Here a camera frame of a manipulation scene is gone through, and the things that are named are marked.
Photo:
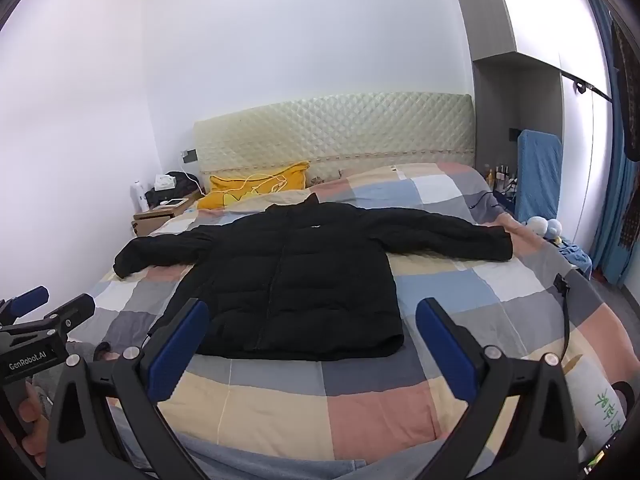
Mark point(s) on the blue towel on chair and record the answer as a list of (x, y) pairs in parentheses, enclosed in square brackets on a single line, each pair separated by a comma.
[(539, 175)]

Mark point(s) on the white bottle on nightstand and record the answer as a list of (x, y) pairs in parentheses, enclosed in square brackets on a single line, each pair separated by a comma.
[(138, 194)]

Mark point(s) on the white sleeve with green print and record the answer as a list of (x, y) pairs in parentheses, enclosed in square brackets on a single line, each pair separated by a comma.
[(596, 405)]

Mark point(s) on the checkered patchwork bed quilt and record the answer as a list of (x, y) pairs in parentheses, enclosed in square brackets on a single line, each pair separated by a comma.
[(356, 411)]

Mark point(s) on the black puffer jacket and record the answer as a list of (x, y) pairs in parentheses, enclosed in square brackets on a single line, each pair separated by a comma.
[(305, 282)]

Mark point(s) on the wooden nightstand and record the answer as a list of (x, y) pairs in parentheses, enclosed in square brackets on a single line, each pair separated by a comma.
[(145, 223)]

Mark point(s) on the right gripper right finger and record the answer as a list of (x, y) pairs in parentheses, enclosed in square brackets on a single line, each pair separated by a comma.
[(541, 440)]

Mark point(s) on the blue curtain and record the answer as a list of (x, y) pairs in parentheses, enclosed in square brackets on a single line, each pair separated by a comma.
[(617, 238)]

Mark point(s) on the yellow pillow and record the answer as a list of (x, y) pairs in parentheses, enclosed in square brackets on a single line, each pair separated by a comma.
[(228, 191)]

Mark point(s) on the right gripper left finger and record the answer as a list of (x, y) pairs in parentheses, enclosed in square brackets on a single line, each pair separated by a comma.
[(83, 440)]

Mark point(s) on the white plush toy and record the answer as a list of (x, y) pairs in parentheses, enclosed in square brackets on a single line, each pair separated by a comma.
[(549, 229)]

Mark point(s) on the white tissue box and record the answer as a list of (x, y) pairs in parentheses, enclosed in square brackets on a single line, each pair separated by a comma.
[(164, 182)]

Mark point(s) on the cream quilted headboard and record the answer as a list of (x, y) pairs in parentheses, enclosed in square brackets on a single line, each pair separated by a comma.
[(353, 131)]

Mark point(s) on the black bag on nightstand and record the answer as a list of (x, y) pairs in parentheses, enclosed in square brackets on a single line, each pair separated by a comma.
[(185, 185)]

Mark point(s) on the grey wardrobe shelf unit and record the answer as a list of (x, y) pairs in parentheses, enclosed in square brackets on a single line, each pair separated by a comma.
[(513, 91)]

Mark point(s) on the person's left hand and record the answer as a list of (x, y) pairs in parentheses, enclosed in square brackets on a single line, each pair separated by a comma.
[(35, 443)]

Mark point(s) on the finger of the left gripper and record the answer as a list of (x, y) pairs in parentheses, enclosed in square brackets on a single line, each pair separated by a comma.
[(70, 315), (19, 306)]

